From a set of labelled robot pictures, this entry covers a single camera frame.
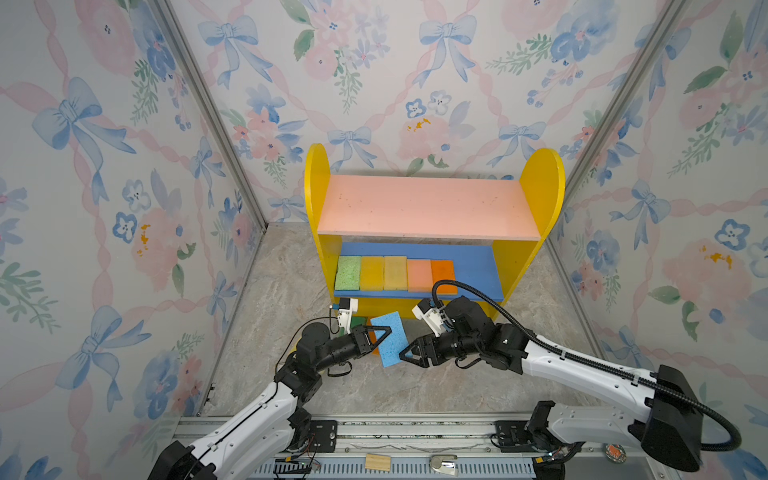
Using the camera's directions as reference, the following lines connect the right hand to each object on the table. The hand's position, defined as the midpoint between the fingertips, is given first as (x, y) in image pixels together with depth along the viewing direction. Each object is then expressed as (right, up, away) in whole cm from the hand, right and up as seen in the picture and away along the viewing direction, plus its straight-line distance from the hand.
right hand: (405, 352), depth 71 cm
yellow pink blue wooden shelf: (-4, +27, +42) cm, 51 cm away
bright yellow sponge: (-9, +18, +15) cm, 25 cm away
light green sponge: (-16, +18, +15) cm, 28 cm away
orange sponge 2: (-8, +3, -1) cm, 8 cm away
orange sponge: (+12, +19, +16) cm, 28 cm away
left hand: (-3, +5, 0) cm, 6 cm away
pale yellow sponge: (-2, +18, +14) cm, 23 cm away
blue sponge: (-2, +2, 0) cm, 3 cm away
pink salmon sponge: (+5, +17, +15) cm, 23 cm away
